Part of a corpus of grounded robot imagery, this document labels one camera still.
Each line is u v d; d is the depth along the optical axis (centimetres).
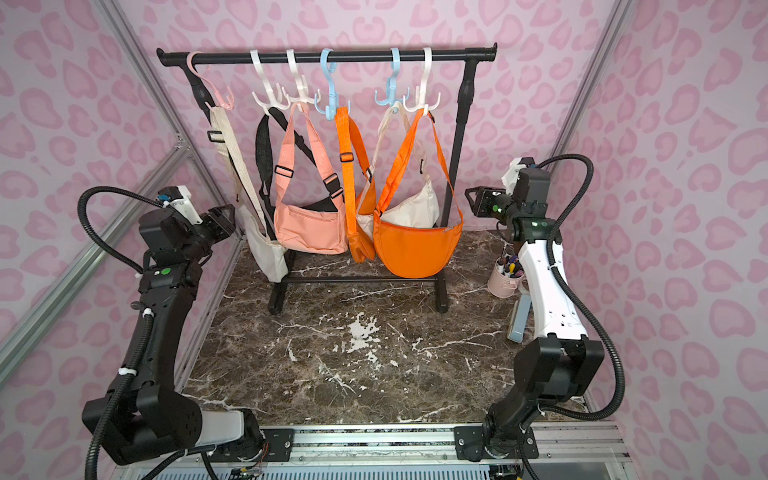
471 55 57
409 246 93
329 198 83
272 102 66
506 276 93
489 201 67
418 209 93
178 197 62
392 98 66
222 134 66
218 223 64
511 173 67
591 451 72
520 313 90
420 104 65
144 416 40
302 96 66
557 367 44
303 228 92
